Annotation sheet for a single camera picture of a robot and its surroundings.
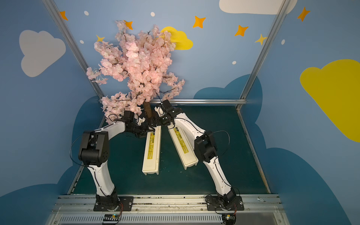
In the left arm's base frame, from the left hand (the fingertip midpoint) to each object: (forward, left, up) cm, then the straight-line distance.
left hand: (152, 130), depth 98 cm
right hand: (+2, -4, +7) cm, 8 cm away
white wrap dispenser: (-16, -23, +2) cm, 29 cm away
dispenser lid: (-23, -3, +1) cm, 23 cm away
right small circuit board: (-49, -48, -9) cm, 69 cm away
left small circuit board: (-50, +15, -9) cm, 53 cm away
